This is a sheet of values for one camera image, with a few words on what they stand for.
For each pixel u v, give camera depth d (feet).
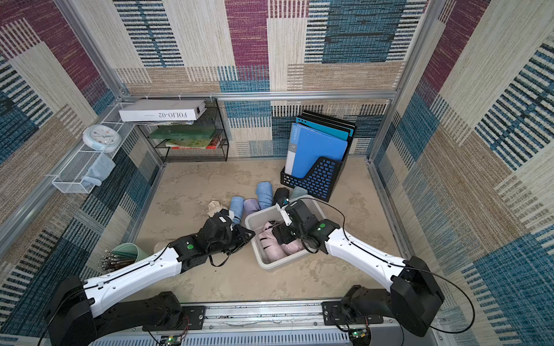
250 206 3.26
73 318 1.26
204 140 3.34
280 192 3.43
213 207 3.16
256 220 2.75
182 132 3.09
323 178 3.03
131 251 2.49
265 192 3.35
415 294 1.33
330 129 2.94
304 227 2.02
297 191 3.43
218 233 1.97
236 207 3.25
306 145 3.00
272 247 2.79
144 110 2.60
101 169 2.28
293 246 2.72
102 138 2.49
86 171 2.18
